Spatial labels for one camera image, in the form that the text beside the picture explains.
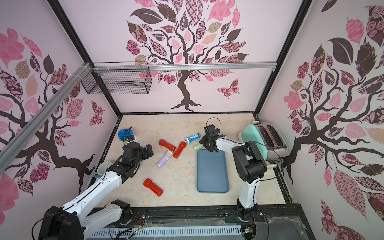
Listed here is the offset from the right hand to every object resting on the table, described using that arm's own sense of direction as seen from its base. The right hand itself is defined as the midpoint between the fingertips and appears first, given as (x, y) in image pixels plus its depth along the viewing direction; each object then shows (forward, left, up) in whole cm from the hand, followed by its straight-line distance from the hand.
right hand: (202, 141), depth 99 cm
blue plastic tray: (-20, -5, -3) cm, 21 cm away
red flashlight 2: (-5, +16, -2) cm, 17 cm away
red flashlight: (0, +26, 0) cm, 26 cm away
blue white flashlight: (+2, +9, 0) cm, 10 cm away
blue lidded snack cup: (+3, +52, +7) cm, 52 cm away
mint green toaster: (-7, -37, +12) cm, 40 cm away
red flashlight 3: (-27, +31, 0) cm, 42 cm away
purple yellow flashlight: (-14, +26, -1) cm, 30 cm away
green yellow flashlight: (-4, +3, -2) cm, 5 cm away
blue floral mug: (-20, +58, +4) cm, 62 cm away
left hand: (-11, +34, +8) cm, 37 cm away
